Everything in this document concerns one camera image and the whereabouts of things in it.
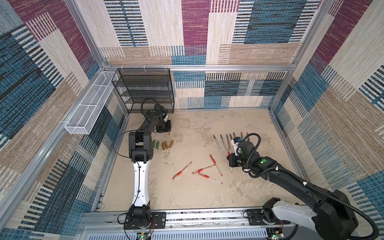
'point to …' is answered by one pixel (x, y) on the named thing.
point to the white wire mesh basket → (82, 120)
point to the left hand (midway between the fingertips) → (170, 127)
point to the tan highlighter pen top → (234, 135)
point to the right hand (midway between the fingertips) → (229, 159)
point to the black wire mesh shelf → (141, 88)
